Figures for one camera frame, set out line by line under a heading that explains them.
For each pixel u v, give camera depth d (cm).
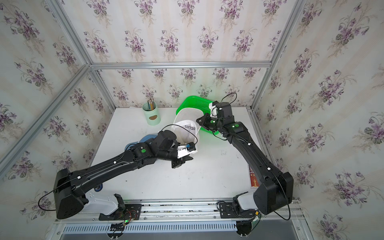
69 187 40
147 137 90
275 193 39
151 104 101
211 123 66
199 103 118
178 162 61
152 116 102
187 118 81
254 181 82
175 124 58
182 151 59
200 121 68
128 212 72
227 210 73
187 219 73
